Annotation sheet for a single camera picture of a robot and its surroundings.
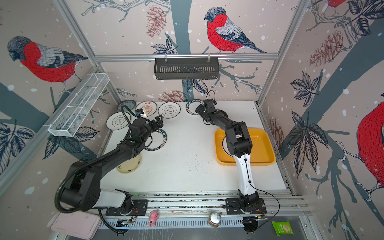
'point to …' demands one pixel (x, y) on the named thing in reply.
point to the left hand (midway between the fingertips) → (155, 116)
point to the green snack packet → (282, 227)
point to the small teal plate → (129, 104)
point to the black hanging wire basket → (186, 68)
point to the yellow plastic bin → (262, 148)
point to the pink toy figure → (153, 216)
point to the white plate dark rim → (117, 120)
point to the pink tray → (83, 224)
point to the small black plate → (223, 112)
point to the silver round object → (214, 218)
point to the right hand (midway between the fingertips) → (199, 111)
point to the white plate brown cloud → (169, 110)
